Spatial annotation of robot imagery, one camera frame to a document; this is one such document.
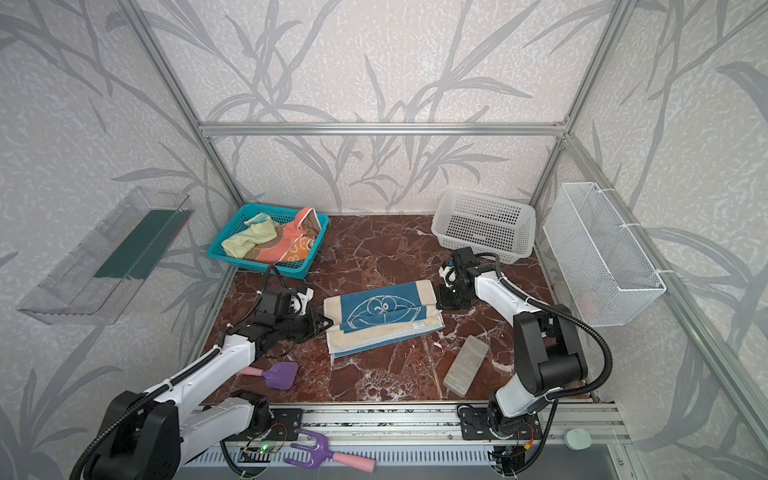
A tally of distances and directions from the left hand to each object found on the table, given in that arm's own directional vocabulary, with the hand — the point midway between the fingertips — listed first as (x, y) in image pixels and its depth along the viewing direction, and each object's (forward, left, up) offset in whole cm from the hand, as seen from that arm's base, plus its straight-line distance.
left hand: (336, 312), depth 84 cm
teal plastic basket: (+35, +42, -3) cm, 55 cm away
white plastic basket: (+42, -54, -9) cm, 68 cm away
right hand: (+8, -30, -3) cm, 31 cm away
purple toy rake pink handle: (-32, +1, -8) cm, 33 cm away
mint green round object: (-29, -61, -6) cm, 68 cm away
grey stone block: (-12, -36, -6) cm, 39 cm away
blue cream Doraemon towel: (0, -10, -3) cm, 11 cm away
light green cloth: (+31, +30, 0) cm, 43 cm away
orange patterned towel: (+30, +21, -7) cm, 38 cm away
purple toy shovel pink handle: (-15, +14, -8) cm, 22 cm away
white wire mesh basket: (-3, -61, +27) cm, 67 cm away
